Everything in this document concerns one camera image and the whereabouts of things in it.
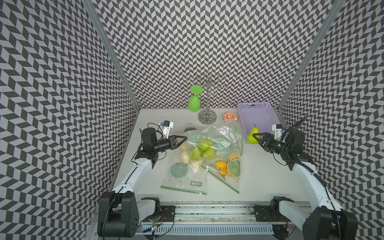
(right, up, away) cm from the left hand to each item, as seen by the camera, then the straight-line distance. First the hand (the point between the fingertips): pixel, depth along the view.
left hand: (186, 139), depth 77 cm
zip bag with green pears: (+18, -1, +1) cm, 18 cm away
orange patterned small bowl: (+30, +14, +33) cm, 46 cm away
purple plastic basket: (+54, +15, +36) cm, 66 cm away
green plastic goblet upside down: (+4, +21, +14) cm, 26 cm away
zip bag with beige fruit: (-2, -21, +8) cm, 23 cm away
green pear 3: (+5, -8, +1) cm, 9 cm away
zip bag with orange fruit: (+23, -17, +6) cm, 30 cm away
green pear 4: (+12, -8, +4) cm, 15 cm away
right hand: (+36, 0, +2) cm, 36 cm away
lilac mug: (+1, +5, +22) cm, 23 cm away
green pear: (+34, 0, 0) cm, 34 cm away
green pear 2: (+10, -3, +5) cm, 12 cm away
